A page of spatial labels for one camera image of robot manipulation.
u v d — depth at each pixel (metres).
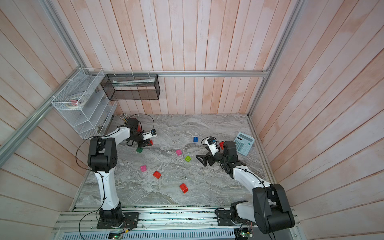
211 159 0.76
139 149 0.98
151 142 1.00
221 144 0.63
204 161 0.76
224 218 0.74
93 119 0.80
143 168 0.90
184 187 0.83
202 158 0.76
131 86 1.05
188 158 0.95
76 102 0.69
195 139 1.04
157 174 0.88
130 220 0.73
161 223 0.74
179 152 0.98
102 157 0.57
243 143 1.01
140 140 0.92
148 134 0.92
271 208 0.42
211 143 0.74
